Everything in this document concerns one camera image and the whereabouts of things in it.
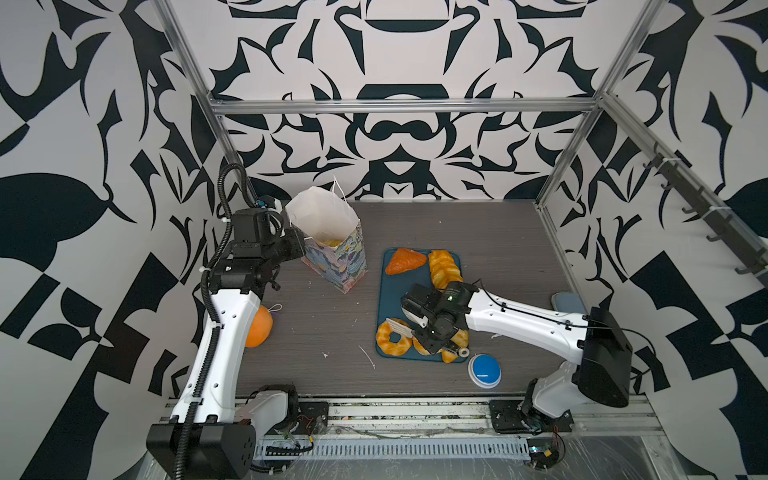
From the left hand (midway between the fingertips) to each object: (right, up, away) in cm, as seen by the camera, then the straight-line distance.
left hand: (297, 229), depth 73 cm
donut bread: (+23, -32, +10) cm, 41 cm away
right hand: (+32, -28, +5) cm, 43 cm away
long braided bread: (+40, -12, +25) cm, 49 cm away
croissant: (+42, -30, +10) cm, 52 cm away
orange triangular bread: (+27, -10, +26) cm, 39 cm away
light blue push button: (+79, -23, +24) cm, 86 cm away
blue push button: (+47, -37, +7) cm, 60 cm away
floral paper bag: (+8, -3, +3) cm, 9 cm away
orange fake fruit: (-13, -27, +10) cm, 31 cm away
